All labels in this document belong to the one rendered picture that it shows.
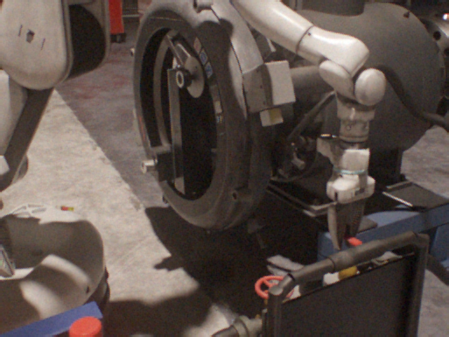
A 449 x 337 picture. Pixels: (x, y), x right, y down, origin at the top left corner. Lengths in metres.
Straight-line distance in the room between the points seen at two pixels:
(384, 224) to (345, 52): 0.90
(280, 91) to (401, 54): 0.67
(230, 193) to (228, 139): 0.16
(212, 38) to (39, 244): 0.75
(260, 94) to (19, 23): 0.54
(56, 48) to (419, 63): 1.22
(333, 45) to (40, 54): 0.56
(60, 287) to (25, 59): 0.55
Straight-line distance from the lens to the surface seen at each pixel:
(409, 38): 1.95
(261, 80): 1.30
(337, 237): 1.22
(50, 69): 1.14
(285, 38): 1.09
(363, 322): 1.15
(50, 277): 1.40
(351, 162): 1.13
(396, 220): 1.88
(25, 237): 1.66
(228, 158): 1.43
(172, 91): 1.62
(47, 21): 1.12
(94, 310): 0.84
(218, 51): 1.42
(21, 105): 1.26
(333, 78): 1.05
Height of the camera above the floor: 1.07
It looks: 22 degrees down
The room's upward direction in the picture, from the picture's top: straight up
